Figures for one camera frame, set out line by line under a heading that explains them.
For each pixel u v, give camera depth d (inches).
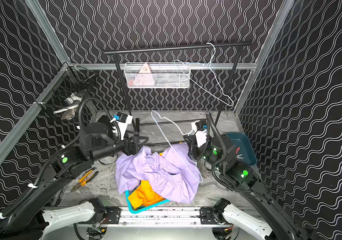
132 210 26.6
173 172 30.3
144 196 29.9
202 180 33.9
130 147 20.0
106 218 28.8
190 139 21.8
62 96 35.6
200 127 19.2
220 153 17.1
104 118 44.7
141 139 22.2
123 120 19.5
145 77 35.3
